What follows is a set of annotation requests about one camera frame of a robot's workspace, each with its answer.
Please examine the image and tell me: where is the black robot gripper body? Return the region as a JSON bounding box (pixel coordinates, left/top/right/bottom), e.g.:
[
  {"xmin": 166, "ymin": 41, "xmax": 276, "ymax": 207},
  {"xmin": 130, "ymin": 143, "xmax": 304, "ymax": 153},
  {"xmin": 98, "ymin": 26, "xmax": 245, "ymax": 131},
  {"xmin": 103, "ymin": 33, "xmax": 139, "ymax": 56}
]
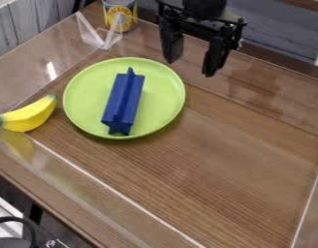
[{"xmin": 158, "ymin": 0, "xmax": 248, "ymax": 49}]

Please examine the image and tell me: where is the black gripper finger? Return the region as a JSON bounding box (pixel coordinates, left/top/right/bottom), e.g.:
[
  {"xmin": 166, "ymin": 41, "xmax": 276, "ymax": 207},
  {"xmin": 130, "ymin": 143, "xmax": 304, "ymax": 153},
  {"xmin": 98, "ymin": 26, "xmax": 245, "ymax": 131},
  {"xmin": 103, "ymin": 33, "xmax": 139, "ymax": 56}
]
[
  {"xmin": 202, "ymin": 36, "xmax": 230, "ymax": 78},
  {"xmin": 159, "ymin": 18, "xmax": 184, "ymax": 64}
]

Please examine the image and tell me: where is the green round plate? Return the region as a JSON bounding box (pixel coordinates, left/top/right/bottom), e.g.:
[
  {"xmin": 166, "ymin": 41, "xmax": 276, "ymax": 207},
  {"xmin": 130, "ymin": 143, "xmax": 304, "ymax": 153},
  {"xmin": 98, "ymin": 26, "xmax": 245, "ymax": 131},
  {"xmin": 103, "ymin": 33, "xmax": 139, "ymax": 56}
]
[{"xmin": 62, "ymin": 57, "xmax": 186, "ymax": 140}]

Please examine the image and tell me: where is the yellow toy banana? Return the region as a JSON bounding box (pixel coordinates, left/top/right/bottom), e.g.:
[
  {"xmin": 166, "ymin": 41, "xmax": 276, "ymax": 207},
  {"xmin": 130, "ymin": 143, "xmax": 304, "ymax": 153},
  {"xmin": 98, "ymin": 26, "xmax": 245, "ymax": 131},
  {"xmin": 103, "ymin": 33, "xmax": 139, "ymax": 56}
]
[{"xmin": 0, "ymin": 93, "xmax": 58, "ymax": 132}]

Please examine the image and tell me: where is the yellow labelled tin can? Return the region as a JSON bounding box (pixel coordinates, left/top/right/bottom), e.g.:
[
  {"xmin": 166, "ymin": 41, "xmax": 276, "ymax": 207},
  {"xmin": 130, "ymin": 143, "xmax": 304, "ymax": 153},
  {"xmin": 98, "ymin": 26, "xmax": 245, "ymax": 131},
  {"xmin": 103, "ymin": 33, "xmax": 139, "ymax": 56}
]
[{"xmin": 102, "ymin": 0, "xmax": 139, "ymax": 33}]

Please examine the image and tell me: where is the blue star-shaped block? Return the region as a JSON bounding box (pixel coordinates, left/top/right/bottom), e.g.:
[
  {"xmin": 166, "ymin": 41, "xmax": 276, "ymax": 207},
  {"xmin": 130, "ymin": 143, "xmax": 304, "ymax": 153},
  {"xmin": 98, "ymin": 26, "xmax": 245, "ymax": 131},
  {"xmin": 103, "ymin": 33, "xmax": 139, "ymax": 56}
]
[{"xmin": 101, "ymin": 67, "xmax": 145, "ymax": 136}]

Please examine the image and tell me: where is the clear acrylic tray wall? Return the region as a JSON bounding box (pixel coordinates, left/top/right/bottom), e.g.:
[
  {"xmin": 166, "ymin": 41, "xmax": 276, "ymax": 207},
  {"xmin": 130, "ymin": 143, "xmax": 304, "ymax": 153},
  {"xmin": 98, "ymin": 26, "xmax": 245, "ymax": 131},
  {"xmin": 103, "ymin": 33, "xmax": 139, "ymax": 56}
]
[{"xmin": 0, "ymin": 11, "xmax": 318, "ymax": 248}]

